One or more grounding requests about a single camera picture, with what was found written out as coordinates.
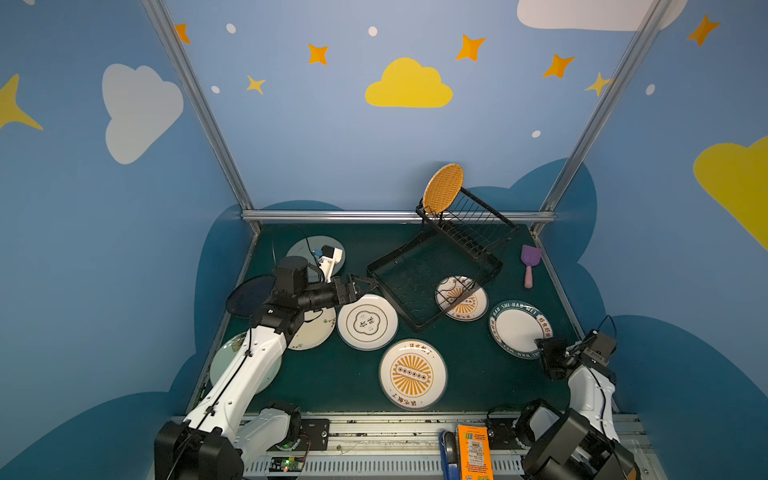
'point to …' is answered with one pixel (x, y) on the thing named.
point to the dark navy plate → (247, 296)
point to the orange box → (475, 453)
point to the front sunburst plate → (413, 374)
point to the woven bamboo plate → (443, 188)
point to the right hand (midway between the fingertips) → (544, 343)
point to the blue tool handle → (449, 455)
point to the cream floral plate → (318, 326)
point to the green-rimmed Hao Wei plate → (515, 325)
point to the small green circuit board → (286, 464)
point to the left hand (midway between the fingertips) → (370, 288)
